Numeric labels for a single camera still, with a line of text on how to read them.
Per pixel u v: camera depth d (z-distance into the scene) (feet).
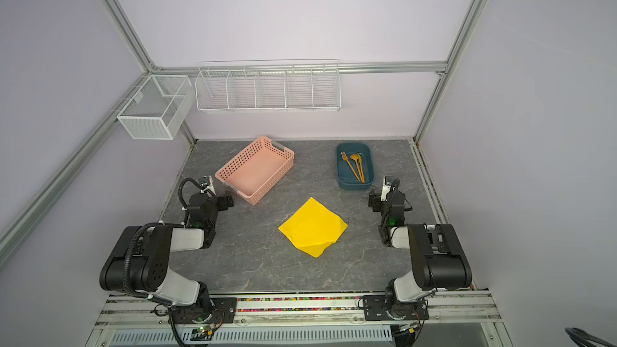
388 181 2.66
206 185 2.60
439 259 1.52
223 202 2.76
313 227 3.00
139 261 1.50
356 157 3.69
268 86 3.25
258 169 3.56
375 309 2.41
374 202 2.82
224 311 2.41
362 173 3.52
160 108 3.29
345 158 3.70
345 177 3.48
